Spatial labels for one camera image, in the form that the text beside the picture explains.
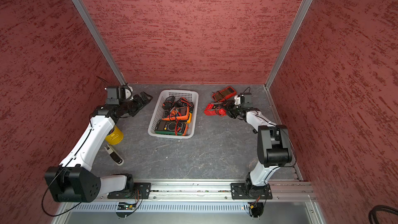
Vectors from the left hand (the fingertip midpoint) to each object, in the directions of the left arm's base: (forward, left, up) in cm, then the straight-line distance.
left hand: (147, 104), depth 80 cm
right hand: (+6, -40, -11) cm, 42 cm away
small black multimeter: (+11, -7, -13) cm, 19 cm away
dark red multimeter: (+24, -44, -19) cm, 53 cm away
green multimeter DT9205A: (-6, -10, -15) cm, 19 cm away
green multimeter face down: (+14, -16, -16) cm, 26 cm away
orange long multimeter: (+3, -14, -13) cm, 20 cm away
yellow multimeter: (+4, -21, -19) cm, 29 cm away
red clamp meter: (+7, -35, -15) cm, 39 cm away
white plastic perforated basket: (+5, 0, -14) cm, 15 cm away
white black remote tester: (-22, +16, -19) cm, 33 cm away
